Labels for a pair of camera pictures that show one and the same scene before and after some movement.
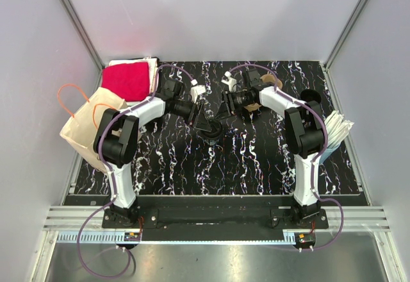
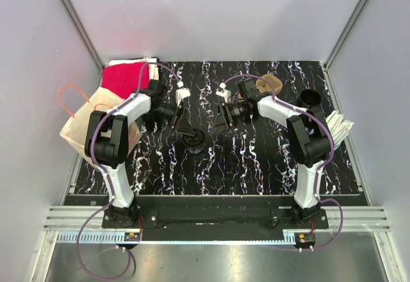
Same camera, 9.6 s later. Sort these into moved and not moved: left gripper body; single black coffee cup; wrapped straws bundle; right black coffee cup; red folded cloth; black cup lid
Moved: single black coffee cup; left gripper body; black cup lid
Not moved: wrapped straws bundle; right black coffee cup; red folded cloth
